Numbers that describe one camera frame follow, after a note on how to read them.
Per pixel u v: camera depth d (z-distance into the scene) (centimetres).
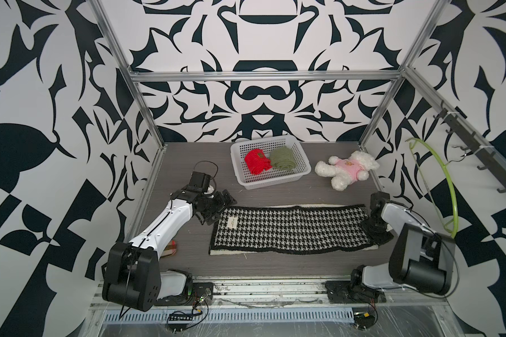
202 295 73
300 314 71
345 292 74
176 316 73
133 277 41
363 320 72
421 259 44
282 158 105
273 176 105
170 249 81
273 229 89
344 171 99
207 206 71
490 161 55
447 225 67
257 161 105
